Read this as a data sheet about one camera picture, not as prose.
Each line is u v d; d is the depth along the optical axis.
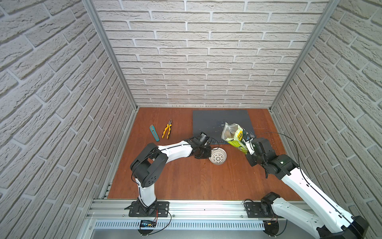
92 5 0.70
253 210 0.73
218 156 0.92
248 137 0.66
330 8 0.70
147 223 0.71
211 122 1.07
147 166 0.47
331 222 0.39
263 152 0.55
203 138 0.74
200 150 0.73
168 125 1.07
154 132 1.03
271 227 0.70
